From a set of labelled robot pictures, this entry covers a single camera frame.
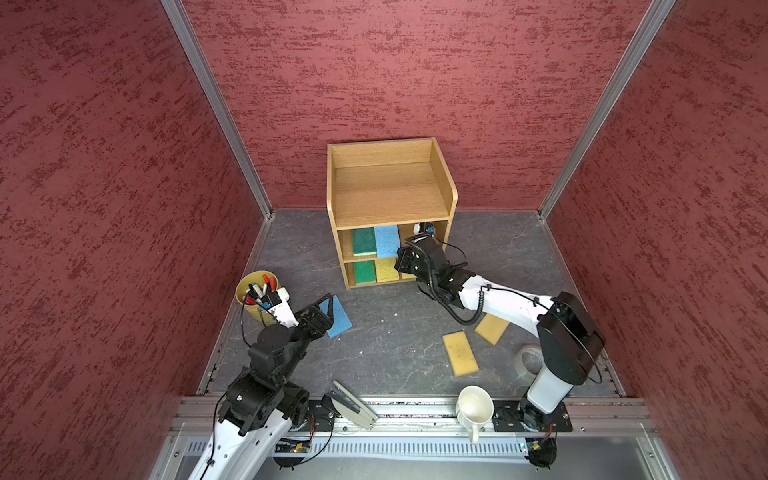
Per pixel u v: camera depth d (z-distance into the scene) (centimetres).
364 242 87
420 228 77
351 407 77
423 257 63
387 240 87
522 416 66
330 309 67
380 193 82
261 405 49
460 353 83
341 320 90
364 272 98
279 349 51
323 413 74
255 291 86
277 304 61
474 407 77
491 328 89
